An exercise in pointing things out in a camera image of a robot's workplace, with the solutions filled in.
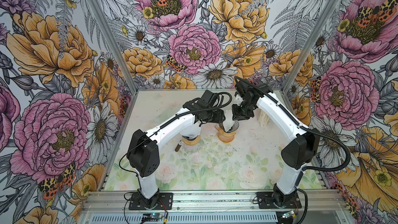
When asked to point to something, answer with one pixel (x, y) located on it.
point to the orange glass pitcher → (225, 137)
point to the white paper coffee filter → (192, 131)
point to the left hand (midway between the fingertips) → (219, 122)
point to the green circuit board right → (287, 214)
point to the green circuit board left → (152, 217)
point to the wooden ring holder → (192, 142)
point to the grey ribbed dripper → (233, 128)
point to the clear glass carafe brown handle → (188, 148)
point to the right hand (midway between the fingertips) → (237, 122)
